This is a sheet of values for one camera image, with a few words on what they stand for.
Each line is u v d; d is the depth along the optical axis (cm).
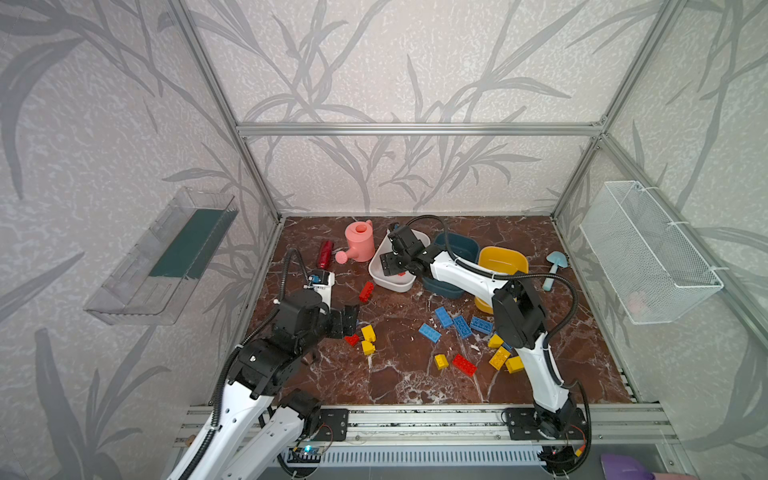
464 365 82
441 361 82
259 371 45
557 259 105
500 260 104
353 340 87
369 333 87
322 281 60
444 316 91
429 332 89
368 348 85
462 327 89
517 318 55
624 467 67
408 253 74
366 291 98
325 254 105
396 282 94
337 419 75
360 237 101
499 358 84
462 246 107
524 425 73
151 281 65
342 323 61
